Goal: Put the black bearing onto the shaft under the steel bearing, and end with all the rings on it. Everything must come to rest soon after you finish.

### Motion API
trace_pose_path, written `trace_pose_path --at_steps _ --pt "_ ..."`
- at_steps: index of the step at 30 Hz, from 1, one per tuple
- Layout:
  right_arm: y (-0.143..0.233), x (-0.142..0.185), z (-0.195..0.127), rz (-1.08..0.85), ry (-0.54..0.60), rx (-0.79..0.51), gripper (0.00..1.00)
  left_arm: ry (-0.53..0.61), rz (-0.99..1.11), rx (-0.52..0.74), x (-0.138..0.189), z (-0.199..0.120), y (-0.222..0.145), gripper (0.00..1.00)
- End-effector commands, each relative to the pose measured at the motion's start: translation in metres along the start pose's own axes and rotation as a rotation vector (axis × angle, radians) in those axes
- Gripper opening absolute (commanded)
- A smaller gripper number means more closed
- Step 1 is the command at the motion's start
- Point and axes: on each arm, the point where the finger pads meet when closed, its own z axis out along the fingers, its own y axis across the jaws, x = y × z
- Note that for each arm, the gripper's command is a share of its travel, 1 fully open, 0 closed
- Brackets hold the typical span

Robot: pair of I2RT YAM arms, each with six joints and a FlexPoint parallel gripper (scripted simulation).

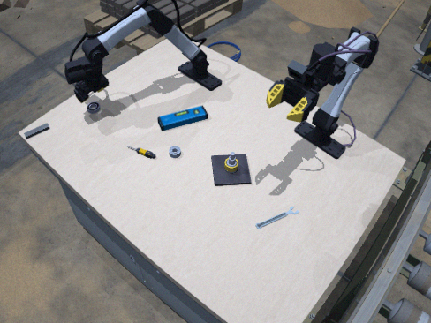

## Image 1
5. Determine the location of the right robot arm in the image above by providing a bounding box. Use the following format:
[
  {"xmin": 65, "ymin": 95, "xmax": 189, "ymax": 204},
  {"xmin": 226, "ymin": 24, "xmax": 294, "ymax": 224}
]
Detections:
[{"xmin": 64, "ymin": 0, "xmax": 222, "ymax": 90}]

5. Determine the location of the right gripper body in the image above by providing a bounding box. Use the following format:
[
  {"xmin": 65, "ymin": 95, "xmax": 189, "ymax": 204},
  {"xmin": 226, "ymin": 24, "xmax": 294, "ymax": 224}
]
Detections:
[{"xmin": 74, "ymin": 74, "xmax": 109, "ymax": 103}]

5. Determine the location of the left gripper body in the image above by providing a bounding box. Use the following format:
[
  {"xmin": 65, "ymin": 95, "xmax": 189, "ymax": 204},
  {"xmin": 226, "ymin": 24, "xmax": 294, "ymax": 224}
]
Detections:
[{"xmin": 269, "ymin": 77, "xmax": 320, "ymax": 122}]

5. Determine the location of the blue coiled hose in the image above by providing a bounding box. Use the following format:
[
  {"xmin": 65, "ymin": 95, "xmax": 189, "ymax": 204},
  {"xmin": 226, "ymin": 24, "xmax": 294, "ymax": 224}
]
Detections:
[{"xmin": 208, "ymin": 41, "xmax": 241, "ymax": 62}]

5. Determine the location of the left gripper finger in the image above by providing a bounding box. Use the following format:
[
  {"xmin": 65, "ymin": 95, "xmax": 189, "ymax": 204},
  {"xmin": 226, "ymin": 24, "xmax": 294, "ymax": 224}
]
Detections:
[
  {"xmin": 286, "ymin": 97, "xmax": 307, "ymax": 123},
  {"xmin": 266, "ymin": 84, "xmax": 284, "ymax": 108}
]

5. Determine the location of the grey metal workbench cabinet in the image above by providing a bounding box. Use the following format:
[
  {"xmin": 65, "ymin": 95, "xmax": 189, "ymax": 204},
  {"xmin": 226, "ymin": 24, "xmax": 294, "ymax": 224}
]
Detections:
[{"xmin": 32, "ymin": 151, "xmax": 222, "ymax": 323}]

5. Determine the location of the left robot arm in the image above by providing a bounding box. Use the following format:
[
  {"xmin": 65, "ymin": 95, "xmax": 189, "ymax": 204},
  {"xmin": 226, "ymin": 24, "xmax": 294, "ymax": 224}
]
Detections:
[{"xmin": 288, "ymin": 27, "xmax": 378, "ymax": 159}]

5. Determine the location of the black bearing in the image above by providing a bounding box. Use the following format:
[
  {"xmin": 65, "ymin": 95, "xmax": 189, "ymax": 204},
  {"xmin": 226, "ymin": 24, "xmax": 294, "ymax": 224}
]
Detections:
[{"xmin": 87, "ymin": 101, "xmax": 100, "ymax": 114}]

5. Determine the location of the blue spirit level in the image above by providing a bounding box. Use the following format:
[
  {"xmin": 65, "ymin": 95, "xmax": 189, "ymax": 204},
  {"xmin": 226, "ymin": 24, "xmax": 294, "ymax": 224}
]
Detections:
[{"xmin": 157, "ymin": 106, "xmax": 208, "ymax": 131}]

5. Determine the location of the light blue spanner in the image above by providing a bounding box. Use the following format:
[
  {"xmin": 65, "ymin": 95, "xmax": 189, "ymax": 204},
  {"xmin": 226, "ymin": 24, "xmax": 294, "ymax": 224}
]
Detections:
[{"xmin": 256, "ymin": 206, "xmax": 299, "ymax": 229}]

